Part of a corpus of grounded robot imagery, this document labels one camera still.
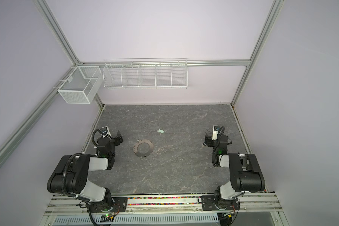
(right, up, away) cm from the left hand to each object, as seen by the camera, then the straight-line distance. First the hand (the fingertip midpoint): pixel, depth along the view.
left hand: (112, 133), depth 92 cm
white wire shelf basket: (+21, +45, +17) cm, 53 cm away
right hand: (+67, 0, +3) cm, 67 cm away
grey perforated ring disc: (+18, -14, 0) cm, 23 cm away
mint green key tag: (+30, 0, +13) cm, 33 cm away
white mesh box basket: (-24, +32, +3) cm, 40 cm away
